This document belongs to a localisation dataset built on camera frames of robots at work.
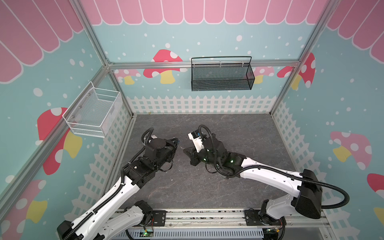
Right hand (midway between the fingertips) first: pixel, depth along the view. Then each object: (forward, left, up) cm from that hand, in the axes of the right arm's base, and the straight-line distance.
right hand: (183, 150), depth 70 cm
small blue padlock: (+5, +3, 0) cm, 6 cm away
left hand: (+4, +2, +1) cm, 4 cm away
